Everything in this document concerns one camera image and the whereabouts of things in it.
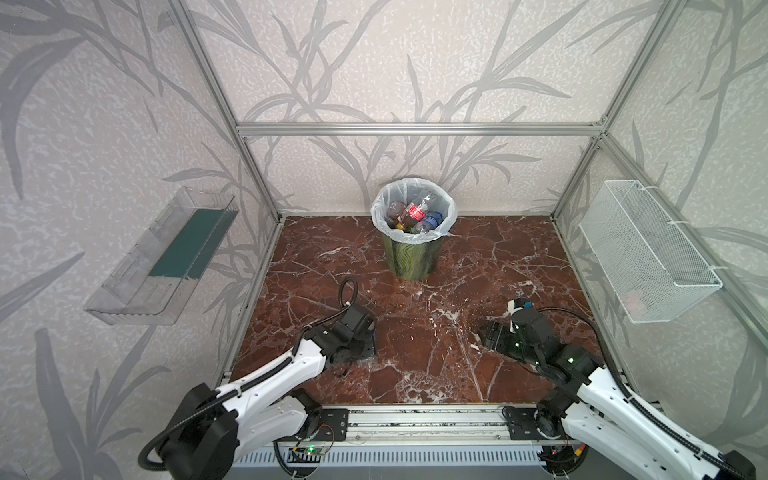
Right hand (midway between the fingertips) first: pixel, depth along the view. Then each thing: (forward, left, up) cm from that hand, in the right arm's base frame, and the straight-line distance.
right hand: (485, 325), depth 81 cm
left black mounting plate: (-22, +40, -9) cm, 47 cm away
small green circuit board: (-28, +46, -11) cm, 55 cm away
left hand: (-1, +31, -5) cm, 31 cm away
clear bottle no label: (+34, +25, +9) cm, 43 cm away
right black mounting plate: (-23, -7, -8) cm, 25 cm away
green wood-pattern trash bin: (+19, +19, +2) cm, 27 cm away
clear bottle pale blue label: (+27, +14, +13) cm, 33 cm away
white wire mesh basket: (+2, -32, +24) cm, 40 cm away
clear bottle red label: (+31, +19, +12) cm, 38 cm away
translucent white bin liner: (+40, +22, +14) cm, 47 cm away
